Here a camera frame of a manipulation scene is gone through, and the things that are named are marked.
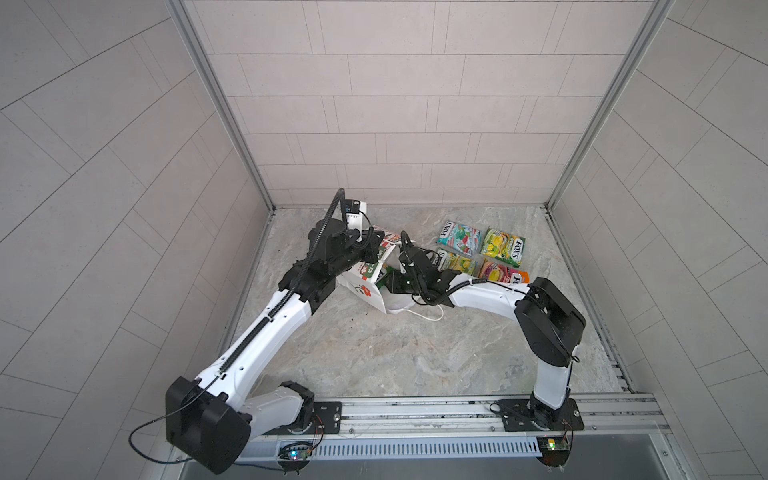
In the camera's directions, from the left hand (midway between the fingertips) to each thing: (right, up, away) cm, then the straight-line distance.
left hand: (390, 230), depth 71 cm
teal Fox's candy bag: (+23, -3, +34) cm, 41 cm away
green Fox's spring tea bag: (+19, -10, +27) cm, 35 cm away
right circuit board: (+38, -50, -2) cm, 63 cm away
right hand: (-3, -16, +16) cm, 23 cm away
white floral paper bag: (-7, -12, +5) cm, 15 cm away
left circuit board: (-21, -48, -7) cm, 53 cm away
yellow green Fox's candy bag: (+38, -6, +30) cm, 49 cm away
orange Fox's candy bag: (+34, -13, +23) cm, 43 cm away
